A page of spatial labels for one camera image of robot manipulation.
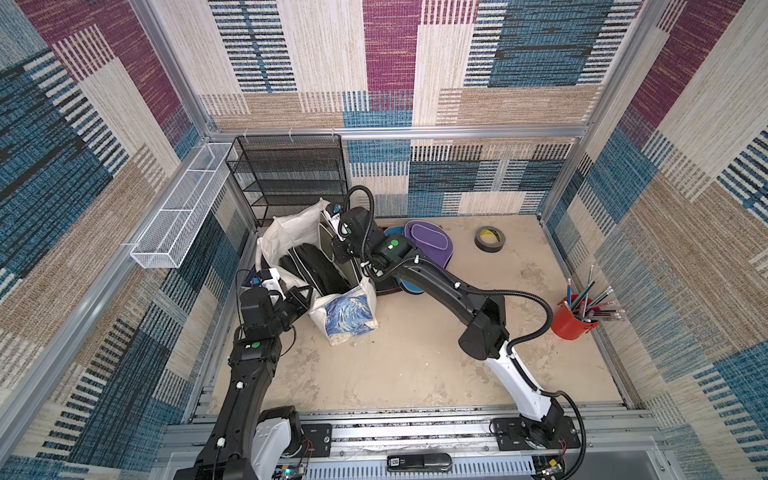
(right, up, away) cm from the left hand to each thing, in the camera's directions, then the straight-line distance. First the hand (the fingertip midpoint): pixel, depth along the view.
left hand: (314, 287), depth 80 cm
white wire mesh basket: (-32, +13, -9) cm, 35 cm away
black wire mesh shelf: (-16, +36, +28) cm, 49 cm away
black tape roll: (+57, +14, +33) cm, 67 cm away
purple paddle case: (+35, +13, +29) cm, 47 cm away
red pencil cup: (+71, -9, +4) cm, 72 cm away
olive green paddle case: (+1, +14, +11) cm, 18 cm away
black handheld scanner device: (+26, -37, -13) cm, 48 cm away
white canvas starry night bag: (-11, +11, +13) cm, 21 cm away
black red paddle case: (+18, -2, +14) cm, 23 cm away
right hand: (+7, +13, +5) cm, 15 cm away
